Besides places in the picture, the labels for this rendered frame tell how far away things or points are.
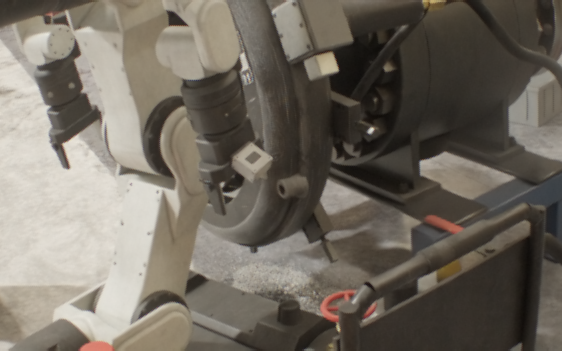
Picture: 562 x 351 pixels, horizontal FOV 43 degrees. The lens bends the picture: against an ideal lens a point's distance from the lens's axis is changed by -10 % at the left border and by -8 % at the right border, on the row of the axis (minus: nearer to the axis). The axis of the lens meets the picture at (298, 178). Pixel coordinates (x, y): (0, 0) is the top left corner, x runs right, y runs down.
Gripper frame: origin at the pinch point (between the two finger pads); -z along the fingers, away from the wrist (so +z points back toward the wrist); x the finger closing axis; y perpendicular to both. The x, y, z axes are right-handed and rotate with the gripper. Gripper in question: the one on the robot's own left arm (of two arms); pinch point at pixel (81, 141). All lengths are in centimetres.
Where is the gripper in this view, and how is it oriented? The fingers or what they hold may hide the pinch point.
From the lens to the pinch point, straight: 155.4
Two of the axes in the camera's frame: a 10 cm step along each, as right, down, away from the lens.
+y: -7.8, -1.7, 6.0
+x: 5.9, -5.4, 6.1
